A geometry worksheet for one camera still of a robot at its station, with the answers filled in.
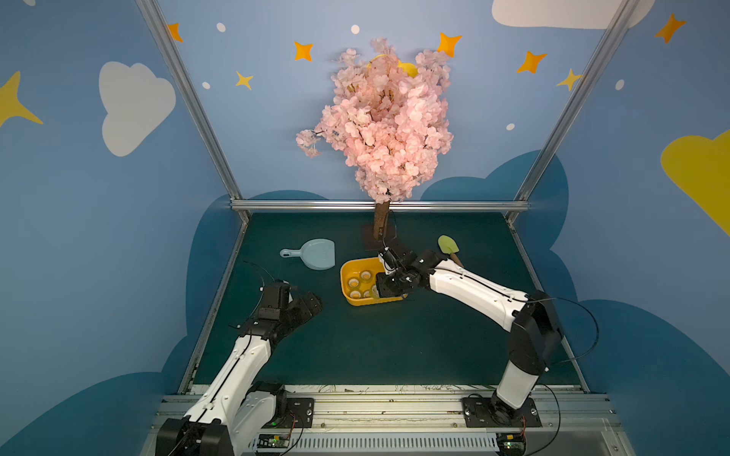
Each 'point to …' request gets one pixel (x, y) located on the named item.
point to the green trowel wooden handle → (449, 245)
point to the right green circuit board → (511, 444)
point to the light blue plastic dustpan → (317, 254)
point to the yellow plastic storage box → (354, 268)
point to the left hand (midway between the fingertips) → (312, 303)
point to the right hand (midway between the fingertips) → (381, 288)
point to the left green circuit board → (273, 441)
